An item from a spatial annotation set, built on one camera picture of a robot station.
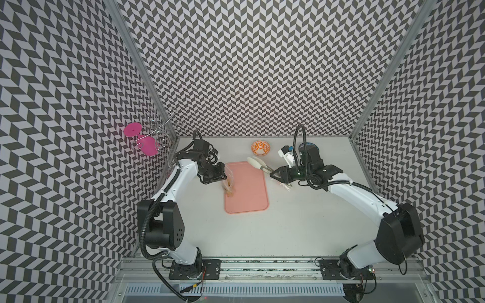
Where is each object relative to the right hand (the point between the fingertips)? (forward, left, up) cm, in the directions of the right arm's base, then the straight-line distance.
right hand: (273, 177), depth 80 cm
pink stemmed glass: (+18, +60, +2) cm, 63 cm away
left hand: (+2, +21, -3) cm, 21 cm away
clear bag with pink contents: (0, +20, -5) cm, 21 cm away
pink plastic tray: (+5, +10, -18) cm, 22 cm away
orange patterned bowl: (+30, +4, -15) cm, 34 cm away
